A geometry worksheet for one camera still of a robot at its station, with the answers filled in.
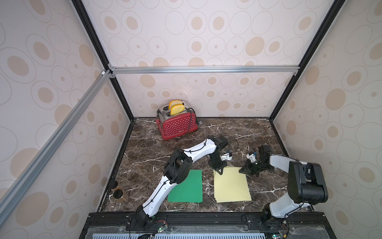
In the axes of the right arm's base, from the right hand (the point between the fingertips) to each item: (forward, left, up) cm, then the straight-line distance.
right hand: (240, 171), depth 90 cm
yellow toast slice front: (+32, +41, +21) cm, 56 cm away
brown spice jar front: (-18, +66, +7) cm, 69 cm away
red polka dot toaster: (+24, +44, +14) cm, 52 cm away
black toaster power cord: (+34, +32, +19) cm, 51 cm away
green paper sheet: (-12, +30, -3) cm, 32 cm away
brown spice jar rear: (-14, +71, +7) cm, 73 cm away
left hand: (-2, +10, +3) cm, 11 cm away
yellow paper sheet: (-9, +6, -1) cm, 11 cm away
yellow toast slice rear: (+39, +44, +21) cm, 62 cm away
